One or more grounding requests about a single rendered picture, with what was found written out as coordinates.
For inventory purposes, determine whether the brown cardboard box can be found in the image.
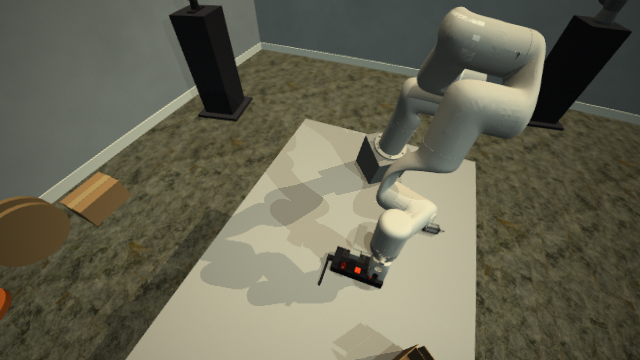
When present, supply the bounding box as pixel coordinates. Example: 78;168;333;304
392;344;435;360

